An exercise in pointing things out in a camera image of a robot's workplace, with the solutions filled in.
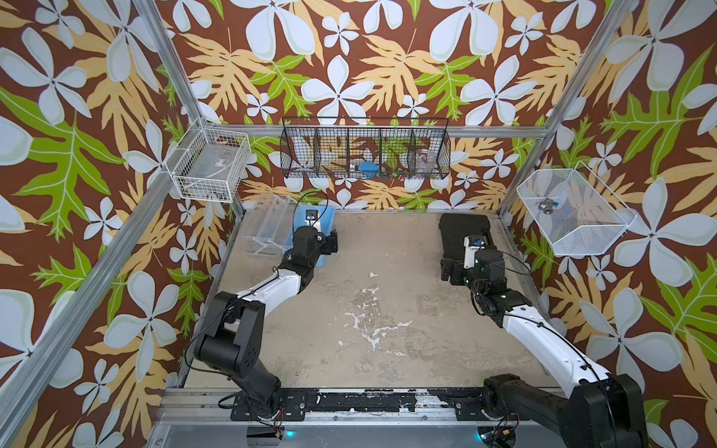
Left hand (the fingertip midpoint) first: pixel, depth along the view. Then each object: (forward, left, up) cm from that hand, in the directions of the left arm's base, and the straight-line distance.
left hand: (323, 226), depth 91 cm
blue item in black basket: (+17, -15, +10) cm, 25 cm away
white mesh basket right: (-3, -77, +10) cm, 78 cm away
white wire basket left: (+11, +35, +16) cm, 40 cm away
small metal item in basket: (+2, -71, +8) cm, 72 cm away
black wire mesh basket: (+28, -14, +12) cm, 33 cm away
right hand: (-12, -41, -2) cm, 43 cm away
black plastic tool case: (+15, -52, -17) cm, 57 cm away
